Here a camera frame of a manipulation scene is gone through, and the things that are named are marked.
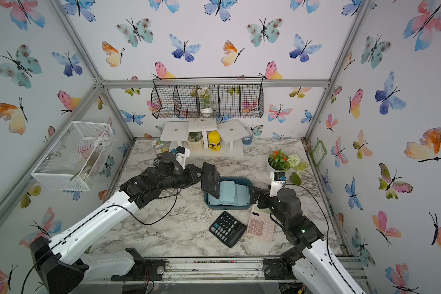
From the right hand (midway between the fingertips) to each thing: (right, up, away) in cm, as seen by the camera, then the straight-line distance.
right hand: (261, 184), depth 74 cm
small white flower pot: (-25, +42, +21) cm, 53 cm away
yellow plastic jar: (-21, +20, +33) cm, 44 cm away
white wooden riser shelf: (-14, +22, +31) cm, 41 cm away
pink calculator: (+2, -20, +10) cm, 23 cm away
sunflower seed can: (-54, +17, +34) cm, 66 cm away
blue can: (-1, +21, +41) cm, 46 cm away
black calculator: (-20, +2, -3) cm, 20 cm away
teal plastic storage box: (-7, -2, +20) cm, 21 cm away
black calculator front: (-13, -22, +9) cm, 27 cm away
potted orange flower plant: (+11, +9, +15) cm, 21 cm away
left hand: (-20, +6, -5) cm, 21 cm away
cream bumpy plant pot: (-32, +20, +36) cm, 53 cm away
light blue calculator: (-12, -7, +15) cm, 20 cm away
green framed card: (+41, +13, +37) cm, 57 cm away
